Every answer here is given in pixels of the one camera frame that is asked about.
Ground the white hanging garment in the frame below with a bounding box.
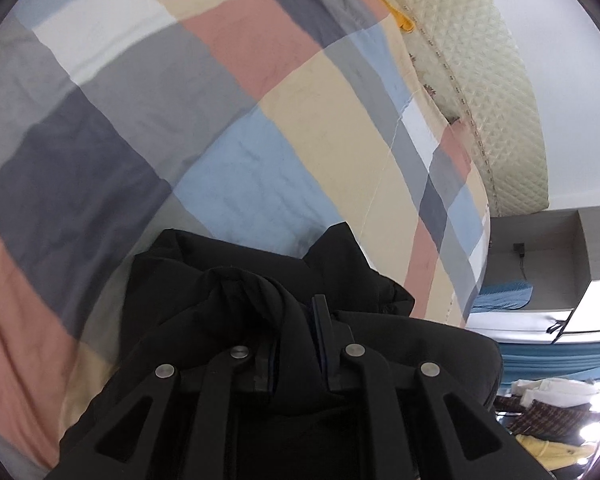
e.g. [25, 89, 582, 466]
[510, 377, 600, 408]

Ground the yellow pillow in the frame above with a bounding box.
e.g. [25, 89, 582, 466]
[386, 3, 416, 34]

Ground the black wall charger plug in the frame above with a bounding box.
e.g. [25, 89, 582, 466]
[513, 243, 526, 259]

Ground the floral beige pillow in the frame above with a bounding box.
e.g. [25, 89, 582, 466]
[404, 28, 467, 124]

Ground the black garment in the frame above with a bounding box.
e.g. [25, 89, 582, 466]
[59, 223, 503, 479]

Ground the blue towel over chair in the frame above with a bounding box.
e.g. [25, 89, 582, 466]
[471, 281, 533, 312]

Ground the grey white wardrobe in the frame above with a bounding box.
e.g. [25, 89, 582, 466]
[467, 206, 600, 344]

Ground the dark plaid hanging garment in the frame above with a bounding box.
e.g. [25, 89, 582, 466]
[493, 396, 600, 443]

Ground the blue curtain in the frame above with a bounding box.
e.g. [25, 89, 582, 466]
[498, 342, 600, 387]

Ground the cream quilted headboard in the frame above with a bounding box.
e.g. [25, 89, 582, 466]
[384, 0, 550, 217]

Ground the plaid patchwork bed cover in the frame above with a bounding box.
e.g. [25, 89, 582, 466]
[0, 0, 489, 479]

